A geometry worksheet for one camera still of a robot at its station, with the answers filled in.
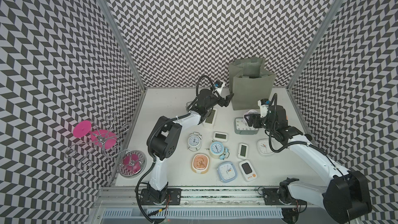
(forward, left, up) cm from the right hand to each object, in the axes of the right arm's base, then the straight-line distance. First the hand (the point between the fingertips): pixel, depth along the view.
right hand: (251, 118), depth 84 cm
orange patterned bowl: (+4, -1, 0) cm, 4 cm away
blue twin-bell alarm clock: (-14, +19, -12) cm, 26 cm away
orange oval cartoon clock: (-20, +28, -12) cm, 37 cm away
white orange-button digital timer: (-24, +4, -14) cm, 28 cm away
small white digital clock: (-3, +17, -16) cm, 23 cm away
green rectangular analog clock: (+2, +3, -13) cm, 13 cm away
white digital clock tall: (+4, +22, -8) cm, 24 cm away
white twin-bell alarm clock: (-9, +32, -11) cm, 35 cm away
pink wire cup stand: (-20, +64, +16) cm, 69 cm away
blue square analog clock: (-24, +15, -13) cm, 31 cm away
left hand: (+15, +12, +6) cm, 20 cm away
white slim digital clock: (-13, +5, -13) cm, 19 cm away
